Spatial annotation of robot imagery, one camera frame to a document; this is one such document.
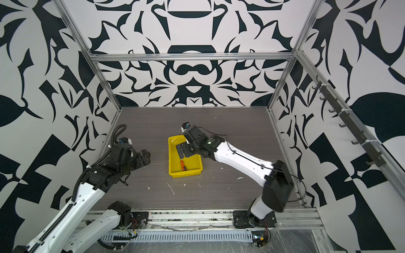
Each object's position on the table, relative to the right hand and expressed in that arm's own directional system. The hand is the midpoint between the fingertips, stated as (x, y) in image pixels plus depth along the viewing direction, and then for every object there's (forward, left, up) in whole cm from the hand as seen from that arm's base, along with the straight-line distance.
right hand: (185, 144), depth 79 cm
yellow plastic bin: (-3, -3, -16) cm, 17 cm away
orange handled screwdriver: (-5, +2, -16) cm, 17 cm away
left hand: (-5, +21, -1) cm, 22 cm away
